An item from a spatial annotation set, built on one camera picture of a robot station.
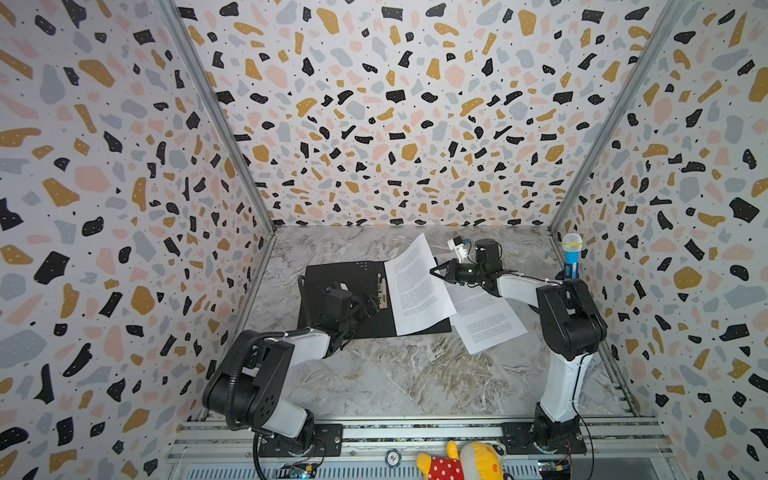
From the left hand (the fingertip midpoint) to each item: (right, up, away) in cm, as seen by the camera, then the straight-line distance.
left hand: (372, 301), depth 92 cm
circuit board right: (+46, -37, -20) cm, 62 cm away
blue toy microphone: (+56, +18, -10) cm, 59 cm away
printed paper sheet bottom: (+35, -7, +4) cm, 36 cm away
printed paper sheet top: (+14, +1, +6) cm, 16 cm away
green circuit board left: (-15, -36, -21) cm, 45 cm away
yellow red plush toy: (+26, -31, -26) cm, 48 cm away
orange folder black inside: (-6, +6, +16) cm, 18 cm away
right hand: (+17, +11, +1) cm, 20 cm away
